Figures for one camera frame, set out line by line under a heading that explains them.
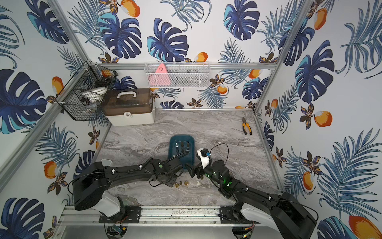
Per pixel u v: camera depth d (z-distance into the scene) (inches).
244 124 43.7
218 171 23.8
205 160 27.5
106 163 37.4
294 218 16.8
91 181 19.0
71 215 30.1
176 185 32.9
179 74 39.7
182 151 38.4
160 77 35.1
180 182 33.3
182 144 39.2
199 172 27.4
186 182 32.8
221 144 26.9
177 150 38.2
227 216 28.9
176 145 38.8
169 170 25.5
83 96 33.7
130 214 28.9
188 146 39.2
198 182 32.9
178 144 39.3
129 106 37.5
